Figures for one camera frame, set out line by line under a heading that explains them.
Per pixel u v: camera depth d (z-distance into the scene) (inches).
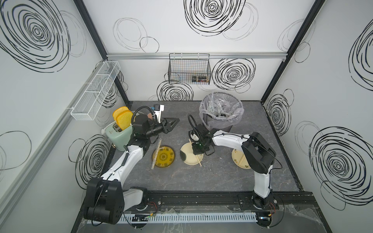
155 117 24.9
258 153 19.7
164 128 26.3
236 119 30.2
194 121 34.9
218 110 37.0
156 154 35.0
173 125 29.7
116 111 33.1
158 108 26.8
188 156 35.2
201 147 31.9
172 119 29.8
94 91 30.9
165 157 35.1
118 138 32.3
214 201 29.5
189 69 48.8
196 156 34.6
